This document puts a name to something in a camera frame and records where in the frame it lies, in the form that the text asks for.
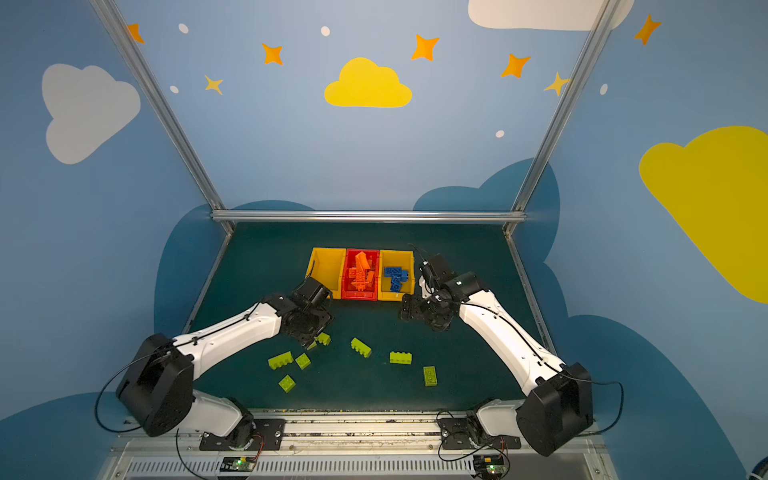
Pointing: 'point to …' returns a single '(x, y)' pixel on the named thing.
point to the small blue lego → (395, 284)
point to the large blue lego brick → (397, 274)
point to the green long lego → (360, 347)
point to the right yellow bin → (396, 259)
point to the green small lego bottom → (287, 383)
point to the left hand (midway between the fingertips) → (333, 327)
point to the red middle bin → (349, 289)
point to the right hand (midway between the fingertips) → (415, 315)
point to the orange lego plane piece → (361, 277)
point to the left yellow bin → (327, 266)
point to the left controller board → (238, 464)
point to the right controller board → (490, 466)
